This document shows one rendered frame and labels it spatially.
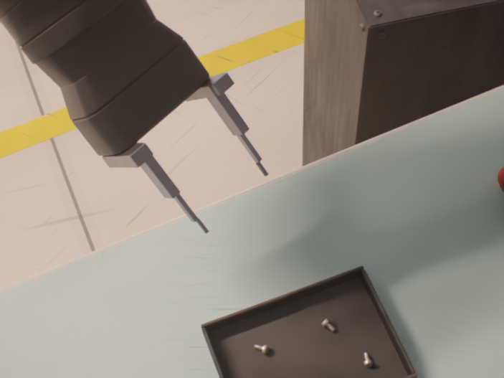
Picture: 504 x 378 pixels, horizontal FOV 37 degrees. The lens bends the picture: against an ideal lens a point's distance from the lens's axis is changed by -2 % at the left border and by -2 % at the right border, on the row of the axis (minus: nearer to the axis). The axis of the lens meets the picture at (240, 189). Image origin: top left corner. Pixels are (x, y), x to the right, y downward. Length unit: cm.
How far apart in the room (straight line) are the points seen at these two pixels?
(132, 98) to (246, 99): 144
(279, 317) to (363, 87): 48
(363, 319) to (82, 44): 24
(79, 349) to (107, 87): 18
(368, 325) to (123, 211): 127
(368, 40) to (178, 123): 103
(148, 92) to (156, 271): 14
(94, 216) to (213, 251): 122
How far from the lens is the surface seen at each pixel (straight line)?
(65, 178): 181
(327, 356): 49
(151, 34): 44
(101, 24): 43
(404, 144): 57
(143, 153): 42
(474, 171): 57
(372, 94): 94
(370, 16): 86
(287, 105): 185
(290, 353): 49
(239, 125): 45
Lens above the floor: 146
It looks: 58 degrees down
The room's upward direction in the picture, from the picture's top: 6 degrees counter-clockwise
